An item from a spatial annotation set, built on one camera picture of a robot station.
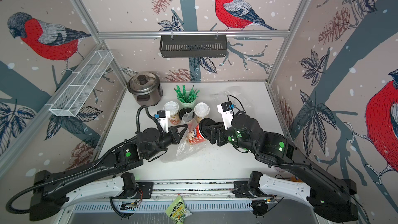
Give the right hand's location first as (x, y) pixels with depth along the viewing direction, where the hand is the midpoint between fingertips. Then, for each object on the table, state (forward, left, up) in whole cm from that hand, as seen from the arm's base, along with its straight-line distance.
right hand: (208, 125), depth 60 cm
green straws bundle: (+26, +15, -14) cm, 33 cm away
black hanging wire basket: (+63, +11, -4) cm, 64 cm away
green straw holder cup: (+24, +11, -19) cm, 33 cm away
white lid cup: (+19, +20, -15) cm, 31 cm away
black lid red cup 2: (-3, +4, -4) cm, 6 cm away
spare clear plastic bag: (+40, -19, -28) cm, 52 cm away
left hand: (+2, +8, -5) cm, 9 cm away
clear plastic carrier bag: (-6, +10, -13) cm, 17 cm away
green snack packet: (-25, +14, -33) cm, 44 cm away
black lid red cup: (+17, +14, -15) cm, 26 cm away
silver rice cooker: (+33, +40, -15) cm, 54 cm away
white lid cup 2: (+18, +4, -16) cm, 25 cm away
